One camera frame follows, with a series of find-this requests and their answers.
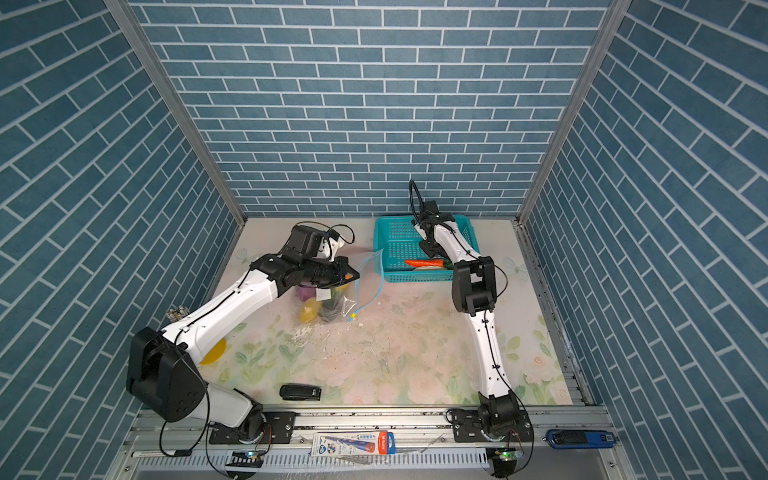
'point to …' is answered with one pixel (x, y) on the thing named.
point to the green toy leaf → (448, 264)
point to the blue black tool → (573, 438)
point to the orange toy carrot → (420, 263)
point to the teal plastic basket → (396, 239)
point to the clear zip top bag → (291, 334)
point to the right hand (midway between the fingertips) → (437, 242)
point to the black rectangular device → (300, 392)
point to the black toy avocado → (330, 309)
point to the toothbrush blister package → (365, 443)
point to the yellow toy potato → (309, 310)
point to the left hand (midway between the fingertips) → (361, 275)
